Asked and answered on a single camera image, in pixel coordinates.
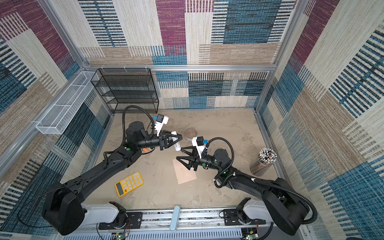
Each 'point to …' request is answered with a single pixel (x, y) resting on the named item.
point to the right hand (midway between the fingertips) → (179, 155)
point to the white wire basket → (53, 121)
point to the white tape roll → (190, 133)
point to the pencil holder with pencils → (264, 162)
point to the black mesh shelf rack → (121, 88)
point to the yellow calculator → (128, 183)
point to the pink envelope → (183, 174)
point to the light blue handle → (175, 219)
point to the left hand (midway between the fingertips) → (181, 136)
